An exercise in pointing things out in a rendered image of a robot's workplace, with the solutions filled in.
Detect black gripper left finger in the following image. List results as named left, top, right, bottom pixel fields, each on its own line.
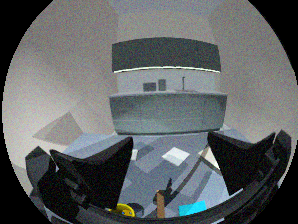
left=49, top=136, right=133, bottom=210

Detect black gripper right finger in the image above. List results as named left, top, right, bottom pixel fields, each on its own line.
left=208, top=131, right=275, bottom=196

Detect tan flat bar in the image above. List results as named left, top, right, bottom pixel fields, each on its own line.
left=156, top=189, right=165, bottom=218

